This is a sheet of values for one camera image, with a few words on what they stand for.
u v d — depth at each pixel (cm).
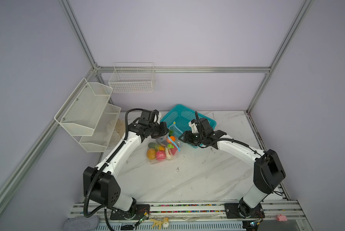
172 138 91
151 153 91
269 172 45
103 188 41
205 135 67
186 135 76
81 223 69
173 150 85
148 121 61
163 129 70
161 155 88
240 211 65
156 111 76
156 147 93
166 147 90
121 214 67
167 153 91
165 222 69
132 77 95
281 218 70
